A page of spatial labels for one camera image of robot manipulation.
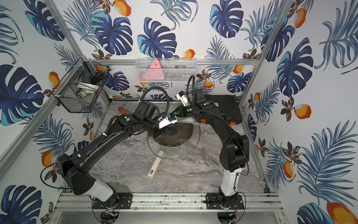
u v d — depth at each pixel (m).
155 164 0.76
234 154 0.48
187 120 0.77
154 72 0.91
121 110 1.14
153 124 0.62
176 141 0.80
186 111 0.73
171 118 0.62
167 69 0.93
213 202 0.74
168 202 0.75
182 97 0.76
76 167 0.41
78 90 0.84
